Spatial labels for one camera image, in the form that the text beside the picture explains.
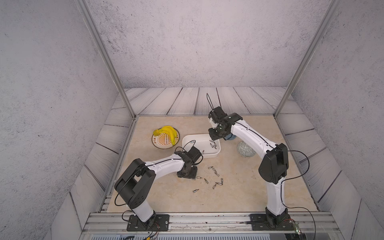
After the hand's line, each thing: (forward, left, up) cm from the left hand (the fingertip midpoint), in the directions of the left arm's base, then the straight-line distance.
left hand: (193, 177), depth 87 cm
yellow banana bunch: (+32, +18, +5) cm, 37 cm away
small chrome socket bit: (+21, -14, 0) cm, 26 cm away
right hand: (+19, -12, +15) cm, 27 cm away
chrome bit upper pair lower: (+2, -13, -1) cm, 14 cm away
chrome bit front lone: (-7, -1, 0) cm, 8 cm away
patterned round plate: (+26, +20, 0) cm, 33 cm away
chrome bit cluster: (-5, -11, -1) cm, 13 cm away
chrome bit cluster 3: (-3, -16, -1) cm, 17 cm away
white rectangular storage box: (+25, -7, -1) cm, 26 cm away
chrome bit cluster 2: (-4, -14, -1) cm, 15 cm away
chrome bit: (+17, -6, 0) cm, 18 cm away
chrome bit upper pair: (+7, -11, -1) cm, 13 cm away
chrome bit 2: (-2, -7, -1) cm, 8 cm away
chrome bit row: (0, -3, -1) cm, 3 cm away
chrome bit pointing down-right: (+25, -13, 0) cm, 28 cm away
